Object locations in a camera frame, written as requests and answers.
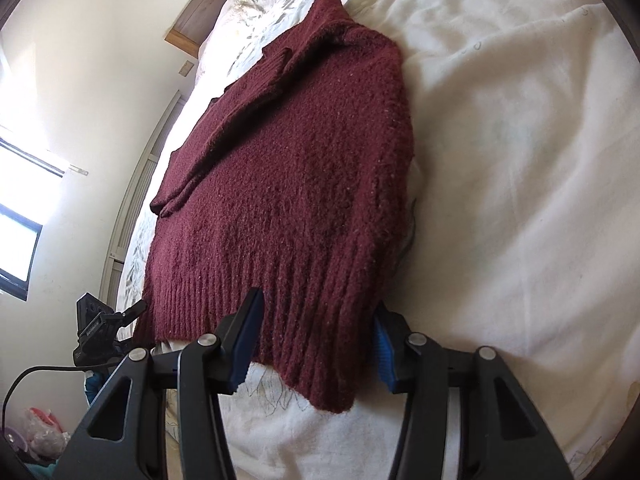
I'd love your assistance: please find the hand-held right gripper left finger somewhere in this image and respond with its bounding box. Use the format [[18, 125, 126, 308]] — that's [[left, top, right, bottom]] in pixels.
[[47, 287, 266, 480]]

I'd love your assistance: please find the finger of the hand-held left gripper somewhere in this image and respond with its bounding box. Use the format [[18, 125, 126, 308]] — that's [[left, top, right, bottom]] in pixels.
[[106, 300, 148, 336]]

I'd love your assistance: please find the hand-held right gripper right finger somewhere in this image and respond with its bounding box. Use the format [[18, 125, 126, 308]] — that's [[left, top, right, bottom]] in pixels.
[[370, 302, 576, 480]]

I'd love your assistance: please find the dark red knit sweater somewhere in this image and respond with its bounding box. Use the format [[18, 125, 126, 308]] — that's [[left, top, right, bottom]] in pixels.
[[132, 0, 416, 415]]

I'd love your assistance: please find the red and white plastic bag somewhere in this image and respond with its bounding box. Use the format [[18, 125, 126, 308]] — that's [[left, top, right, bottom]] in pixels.
[[22, 406, 72, 457]]

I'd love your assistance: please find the window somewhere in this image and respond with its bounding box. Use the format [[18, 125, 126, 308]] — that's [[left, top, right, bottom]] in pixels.
[[0, 125, 68, 302]]

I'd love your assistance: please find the wooden headboard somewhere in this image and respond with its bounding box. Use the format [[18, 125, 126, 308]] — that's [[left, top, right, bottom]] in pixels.
[[165, 0, 301, 58]]

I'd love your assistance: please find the black cable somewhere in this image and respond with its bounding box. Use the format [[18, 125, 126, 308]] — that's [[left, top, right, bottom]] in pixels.
[[0, 364, 96, 436]]

